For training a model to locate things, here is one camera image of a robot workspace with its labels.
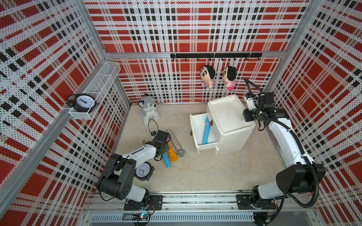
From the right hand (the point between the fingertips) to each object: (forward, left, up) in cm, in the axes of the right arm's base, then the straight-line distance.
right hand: (248, 112), depth 80 cm
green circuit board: (-48, +58, -24) cm, 79 cm away
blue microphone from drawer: (-3, +24, -15) cm, 28 cm away
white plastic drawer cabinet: (-13, +11, -1) cm, 17 cm away
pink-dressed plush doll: (+28, +7, +6) cm, 29 cm away
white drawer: (+7, +29, -18) cm, 34 cm away
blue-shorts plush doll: (+26, +22, +8) cm, 36 cm away
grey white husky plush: (+13, +65, -12) cm, 67 cm away
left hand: (-9, +51, -24) cm, 57 cm away
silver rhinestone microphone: (-14, +41, -21) cm, 48 cm away
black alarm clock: (-26, +62, -23) cm, 71 cm away
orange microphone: (-17, +45, -22) cm, 53 cm away
